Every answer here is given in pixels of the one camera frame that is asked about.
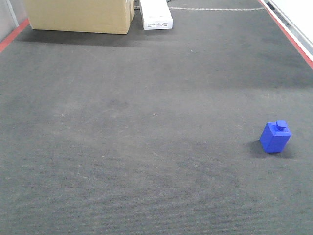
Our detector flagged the blue plastic box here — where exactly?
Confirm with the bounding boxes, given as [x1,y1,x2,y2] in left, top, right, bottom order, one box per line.
[259,120,292,154]

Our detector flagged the conveyor with dark grey belt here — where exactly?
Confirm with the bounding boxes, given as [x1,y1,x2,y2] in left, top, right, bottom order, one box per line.
[0,0,313,235]

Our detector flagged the large cardboard box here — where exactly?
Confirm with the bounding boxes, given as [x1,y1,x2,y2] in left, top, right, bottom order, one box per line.
[23,0,135,35]

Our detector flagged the long white carton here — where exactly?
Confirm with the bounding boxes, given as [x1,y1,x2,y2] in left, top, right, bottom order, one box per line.
[139,0,174,31]

